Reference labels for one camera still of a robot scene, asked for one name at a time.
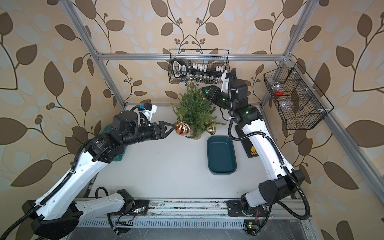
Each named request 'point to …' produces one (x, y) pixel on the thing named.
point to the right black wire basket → (299, 103)
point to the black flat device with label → (247, 144)
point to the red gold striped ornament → (182, 128)
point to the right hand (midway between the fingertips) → (204, 91)
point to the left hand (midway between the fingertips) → (169, 125)
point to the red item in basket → (278, 89)
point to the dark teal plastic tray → (221, 155)
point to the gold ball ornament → (211, 130)
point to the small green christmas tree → (195, 109)
